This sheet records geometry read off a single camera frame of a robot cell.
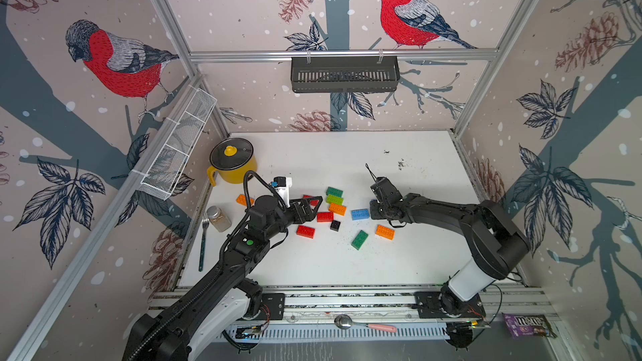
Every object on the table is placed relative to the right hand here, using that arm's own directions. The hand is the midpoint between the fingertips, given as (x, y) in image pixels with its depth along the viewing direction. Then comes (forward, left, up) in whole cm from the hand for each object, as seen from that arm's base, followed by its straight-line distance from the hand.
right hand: (375, 205), depth 95 cm
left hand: (-8, +21, +19) cm, 30 cm away
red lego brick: (-6, +20, +1) cm, 20 cm away
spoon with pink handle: (-38, +12, -2) cm, 40 cm away
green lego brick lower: (-14, +7, 0) cm, 16 cm away
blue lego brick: (-4, +6, 0) cm, 8 cm away
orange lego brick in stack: (-3, +15, +1) cm, 15 cm away
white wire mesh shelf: (-3, +74, +19) cm, 77 cm away
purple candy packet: (-37, -38, 0) cm, 53 cm away
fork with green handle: (-9, +65, 0) cm, 65 cm away
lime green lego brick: (+2, +16, 0) cm, 16 cm away
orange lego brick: (-11, -2, 0) cm, 11 cm away
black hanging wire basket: (+46, +13, +29) cm, 56 cm away
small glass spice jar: (-11, +56, +8) cm, 57 cm away
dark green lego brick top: (+6, +15, 0) cm, 17 cm away
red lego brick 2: (-12, +26, +1) cm, 29 cm away
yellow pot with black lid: (+14, +58, +10) cm, 61 cm away
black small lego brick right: (-9, +16, 0) cm, 18 cm away
